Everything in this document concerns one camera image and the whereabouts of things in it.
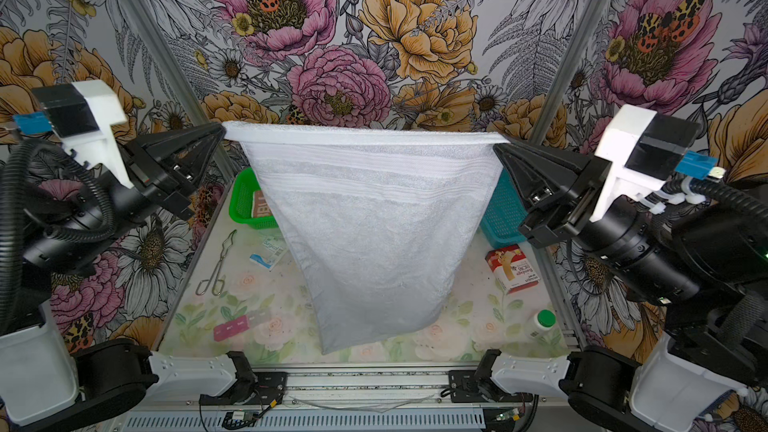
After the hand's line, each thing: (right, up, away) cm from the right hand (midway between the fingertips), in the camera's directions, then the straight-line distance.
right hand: (498, 153), depth 32 cm
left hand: (-32, +2, +6) cm, 32 cm away
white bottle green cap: (+26, -36, +44) cm, 62 cm away
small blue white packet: (-49, -21, +68) cm, 86 cm away
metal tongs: (-64, -30, +60) cm, 93 cm away
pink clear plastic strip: (-55, -39, +50) cm, 84 cm away
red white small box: (+25, -26, +60) cm, 70 cm away
